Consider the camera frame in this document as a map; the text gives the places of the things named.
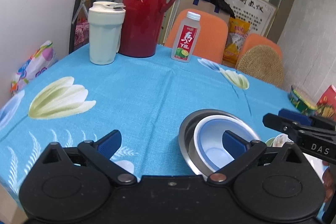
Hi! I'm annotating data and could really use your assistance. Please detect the green instant noodle bowl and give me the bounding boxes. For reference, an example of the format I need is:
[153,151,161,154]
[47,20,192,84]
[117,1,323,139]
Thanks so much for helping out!
[288,85,317,116]

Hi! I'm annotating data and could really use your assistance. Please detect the red cracker box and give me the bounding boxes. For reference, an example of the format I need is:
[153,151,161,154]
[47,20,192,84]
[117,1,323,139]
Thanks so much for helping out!
[316,85,336,121]

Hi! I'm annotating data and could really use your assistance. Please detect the colourful floral cloth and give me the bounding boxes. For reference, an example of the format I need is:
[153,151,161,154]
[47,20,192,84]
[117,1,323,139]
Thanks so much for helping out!
[10,40,58,95]

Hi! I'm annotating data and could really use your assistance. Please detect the yellow snack bag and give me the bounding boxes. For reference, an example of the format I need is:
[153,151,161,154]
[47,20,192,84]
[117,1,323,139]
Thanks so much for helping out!
[223,18,251,64]

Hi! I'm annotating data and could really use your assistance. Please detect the white travel mug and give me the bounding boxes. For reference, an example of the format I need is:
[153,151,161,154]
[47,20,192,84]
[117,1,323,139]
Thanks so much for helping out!
[88,1,126,65]

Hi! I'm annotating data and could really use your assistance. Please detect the cardboard box blue handles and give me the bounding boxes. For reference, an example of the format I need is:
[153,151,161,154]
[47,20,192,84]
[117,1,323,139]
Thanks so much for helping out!
[177,0,230,23]

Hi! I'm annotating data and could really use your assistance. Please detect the orange chair right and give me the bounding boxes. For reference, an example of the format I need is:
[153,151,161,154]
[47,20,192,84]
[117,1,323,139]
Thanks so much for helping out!
[238,34,282,61]

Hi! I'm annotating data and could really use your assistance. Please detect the orange chair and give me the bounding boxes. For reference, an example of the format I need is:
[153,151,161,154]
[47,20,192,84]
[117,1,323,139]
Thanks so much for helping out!
[238,34,282,61]
[164,9,228,64]

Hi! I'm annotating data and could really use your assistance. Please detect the right hand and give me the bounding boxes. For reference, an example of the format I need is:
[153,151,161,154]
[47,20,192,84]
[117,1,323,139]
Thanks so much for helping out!
[322,161,335,202]

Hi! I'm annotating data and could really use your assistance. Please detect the woven straw cushion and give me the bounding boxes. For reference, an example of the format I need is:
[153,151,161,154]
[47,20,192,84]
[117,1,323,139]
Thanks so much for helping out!
[236,45,284,88]

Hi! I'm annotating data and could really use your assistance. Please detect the blue floral tablecloth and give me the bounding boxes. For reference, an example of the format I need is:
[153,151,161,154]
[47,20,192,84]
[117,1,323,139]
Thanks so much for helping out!
[0,43,336,219]

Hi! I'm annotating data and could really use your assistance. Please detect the red thermos jug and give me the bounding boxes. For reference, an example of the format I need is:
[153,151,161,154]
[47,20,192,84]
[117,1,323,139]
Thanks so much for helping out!
[119,0,175,58]

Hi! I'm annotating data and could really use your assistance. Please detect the white wall poster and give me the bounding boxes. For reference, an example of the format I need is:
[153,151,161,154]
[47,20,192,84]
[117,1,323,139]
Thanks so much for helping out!
[225,0,277,36]

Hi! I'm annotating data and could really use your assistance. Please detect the stainless steel bowl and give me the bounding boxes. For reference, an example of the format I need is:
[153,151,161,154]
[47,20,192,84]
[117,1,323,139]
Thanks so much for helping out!
[177,109,261,179]

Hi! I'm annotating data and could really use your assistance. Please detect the blue plastic bowl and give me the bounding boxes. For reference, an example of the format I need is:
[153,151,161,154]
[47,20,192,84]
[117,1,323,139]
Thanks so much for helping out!
[194,115,253,172]

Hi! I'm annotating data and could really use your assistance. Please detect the white ribbed bowl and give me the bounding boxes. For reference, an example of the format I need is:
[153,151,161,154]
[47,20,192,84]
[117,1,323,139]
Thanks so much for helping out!
[191,115,260,176]

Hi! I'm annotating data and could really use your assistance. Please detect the orange chair left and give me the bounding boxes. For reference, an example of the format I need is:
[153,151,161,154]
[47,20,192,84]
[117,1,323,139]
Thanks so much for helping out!
[164,9,228,64]

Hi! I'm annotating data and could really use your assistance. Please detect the clear juice bottle red label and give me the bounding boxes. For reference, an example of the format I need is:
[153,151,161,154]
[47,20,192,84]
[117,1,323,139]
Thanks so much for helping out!
[171,11,201,63]

